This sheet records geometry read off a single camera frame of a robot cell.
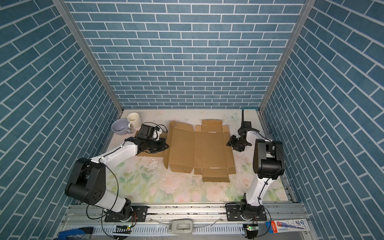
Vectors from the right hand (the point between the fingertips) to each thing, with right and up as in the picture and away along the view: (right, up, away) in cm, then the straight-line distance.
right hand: (229, 143), depth 98 cm
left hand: (-38, 0, -9) cm, 39 cm away
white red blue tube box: (+22, -35, -28) cm, 50 cm away
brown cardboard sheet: (-16, -3, +1) cm, 16 cm away
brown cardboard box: (-42, -4, -13) cm, 44 cm away
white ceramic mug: (-64, +16, +4) cm, 66 cm away
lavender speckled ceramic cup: (-76, +11, +7) cm, 78 cm away
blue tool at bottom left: (-82, -37, -32) cm, 95 cm away
